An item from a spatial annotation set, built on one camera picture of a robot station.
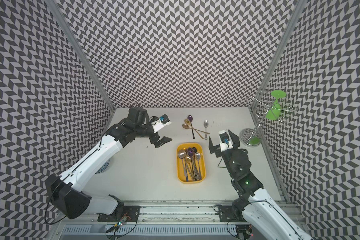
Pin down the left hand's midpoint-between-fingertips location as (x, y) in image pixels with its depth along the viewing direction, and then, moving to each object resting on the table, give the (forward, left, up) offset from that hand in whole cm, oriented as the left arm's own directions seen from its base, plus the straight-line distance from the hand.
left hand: (166, 132), depth 75 cm
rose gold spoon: (+23, -10, -25) cm, 35 cm away
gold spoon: (+26, -11, -23) cm, 37 cm away
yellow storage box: (+2, -19, -20) cm, 27 cm away
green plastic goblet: (+8, -56, +5) cm, 57 cm away
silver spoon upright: (+24, -24, -24) cm, 41 cm away
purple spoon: (+1, -13, -24) cm, 27 cm away
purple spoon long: (+30, -13, -24) cm, 40 cm away
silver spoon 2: (-1, -17, -24) cm, 29 cm away
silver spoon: (-1, -7, -22) cm, 23 cm away
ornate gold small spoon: (-3, -11, -25) cm, 27 cm away
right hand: (-3, -26, +1) cm, 27 cm away
